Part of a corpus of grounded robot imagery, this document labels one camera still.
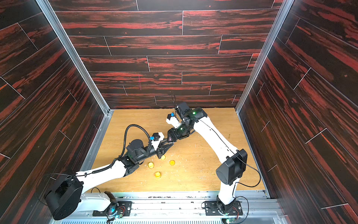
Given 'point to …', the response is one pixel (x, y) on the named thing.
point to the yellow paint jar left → (151, 165)
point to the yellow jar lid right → (172, 163)
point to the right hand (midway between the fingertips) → (176, 137)
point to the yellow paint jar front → (157, 174)
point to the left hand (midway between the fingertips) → (171, 142)
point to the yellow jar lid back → (163, 157)
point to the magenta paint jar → (169, 138)
